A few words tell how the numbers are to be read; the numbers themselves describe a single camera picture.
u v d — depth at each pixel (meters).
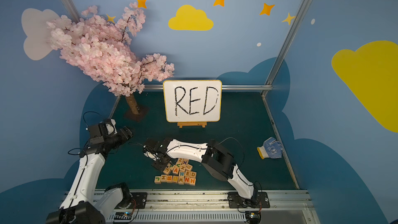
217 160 0.50
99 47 0.59
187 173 0.80
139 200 0.73
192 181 0.78
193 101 0.93
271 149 0.92
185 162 0.84
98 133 0.60
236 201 0.75
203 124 0.98
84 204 0.40
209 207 0.74
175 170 0.82
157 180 0.78
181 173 0.80
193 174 0.80
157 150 0.63
